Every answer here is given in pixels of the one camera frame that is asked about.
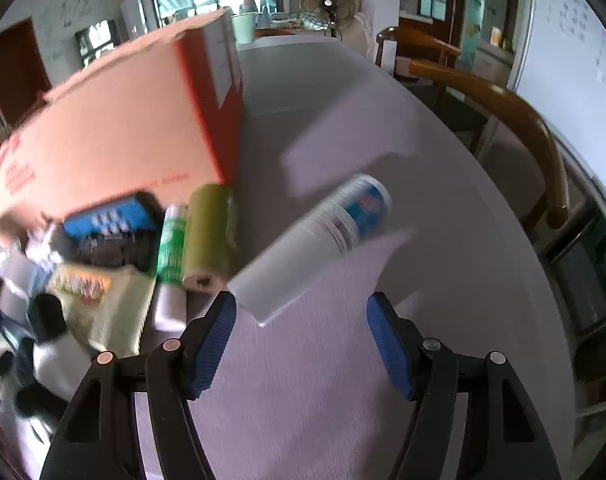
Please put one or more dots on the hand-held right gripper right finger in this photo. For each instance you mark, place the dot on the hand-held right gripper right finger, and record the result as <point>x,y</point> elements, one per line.
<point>390,350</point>

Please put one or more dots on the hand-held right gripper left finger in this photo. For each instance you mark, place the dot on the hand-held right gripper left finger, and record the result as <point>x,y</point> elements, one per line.
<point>213,345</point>

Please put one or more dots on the green and white roll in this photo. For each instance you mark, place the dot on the green and white roll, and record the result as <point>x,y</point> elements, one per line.
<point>170,250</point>

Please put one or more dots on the green tissue pack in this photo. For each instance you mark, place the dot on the green tissue pack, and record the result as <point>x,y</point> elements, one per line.
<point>108,310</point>

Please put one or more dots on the olive green bag roll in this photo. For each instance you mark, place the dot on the olive green bag roll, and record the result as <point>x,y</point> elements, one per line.
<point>210,230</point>

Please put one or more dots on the white bottle with blue label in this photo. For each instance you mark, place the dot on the white bottle with blue label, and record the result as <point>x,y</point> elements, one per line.
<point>303,255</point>

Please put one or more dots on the white bottle with black cap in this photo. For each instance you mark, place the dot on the white bottle with black cap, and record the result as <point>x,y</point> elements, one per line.
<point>58,360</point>

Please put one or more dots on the brown cardboard box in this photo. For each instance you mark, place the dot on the brown cardboard box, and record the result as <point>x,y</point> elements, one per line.
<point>108,125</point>

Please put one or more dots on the curved wooden chair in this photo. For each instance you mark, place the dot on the curved wooden chair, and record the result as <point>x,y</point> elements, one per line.
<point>533,125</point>

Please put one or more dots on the light green cup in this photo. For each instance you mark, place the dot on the light green cup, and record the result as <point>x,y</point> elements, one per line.
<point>244,27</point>

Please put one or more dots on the white standing air conditioner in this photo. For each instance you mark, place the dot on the white standing air conditioner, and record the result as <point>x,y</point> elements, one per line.
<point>133,17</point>

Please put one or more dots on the dark wooden door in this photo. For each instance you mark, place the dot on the dark wooden door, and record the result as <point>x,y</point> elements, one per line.
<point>13,70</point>

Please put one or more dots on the standing electric fan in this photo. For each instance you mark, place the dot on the standing electric fan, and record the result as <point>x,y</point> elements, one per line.
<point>328,7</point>

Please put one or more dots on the whiteboard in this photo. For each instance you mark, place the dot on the whiteboard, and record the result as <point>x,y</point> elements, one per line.
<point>568,50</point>

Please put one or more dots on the wall television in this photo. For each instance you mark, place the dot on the wall television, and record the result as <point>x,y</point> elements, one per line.
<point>98,42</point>

